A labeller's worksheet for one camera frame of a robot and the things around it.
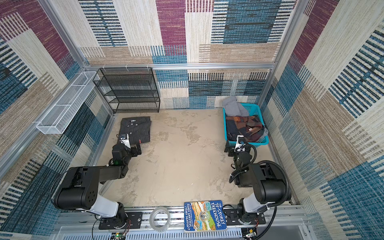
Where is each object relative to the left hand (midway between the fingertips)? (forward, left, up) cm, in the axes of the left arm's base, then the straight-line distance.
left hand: (130, 141), depth 93 cm
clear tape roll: (-41, -18, -5) cm, 45 cm away
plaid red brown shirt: (+11, -77, -1) cm, 77 cm away
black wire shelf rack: (+37, +7, +11) cm, 39 cm away
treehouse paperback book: (-40, -43, -5) cm, 59 cm away
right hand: (-2, -64, +3) cm, 64 cm away
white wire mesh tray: (-3, +25, +26) cm, 36 cm away
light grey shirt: (+25, -67, +3) cm, 72 cm away
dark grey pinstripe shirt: (+13, -1, -4) cm, 14 cm away
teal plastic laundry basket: (+26, -82, 0) cm, 86 cm away
